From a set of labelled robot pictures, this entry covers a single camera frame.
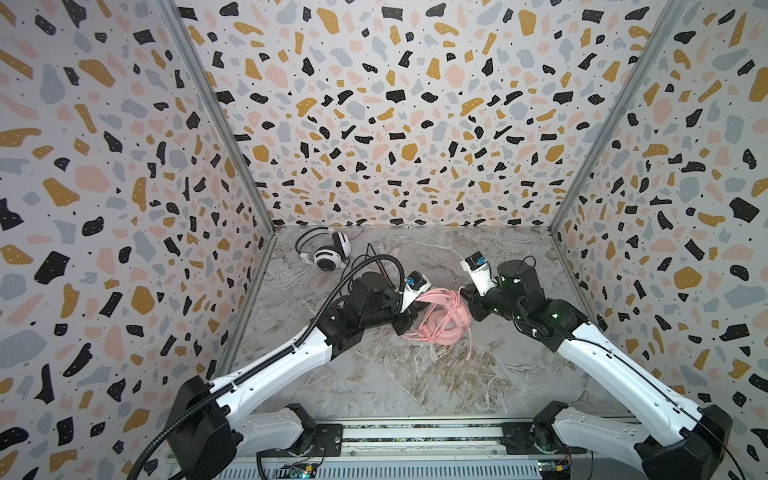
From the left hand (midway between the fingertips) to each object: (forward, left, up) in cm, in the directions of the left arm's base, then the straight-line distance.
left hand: (426, 299), depth 71 cm
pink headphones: (-3, -8, -11) cm, 14 cm away
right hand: (+4, -8, +1) cm, 9 cm away
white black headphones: (+28, +31, -18) cm, 46 cm away
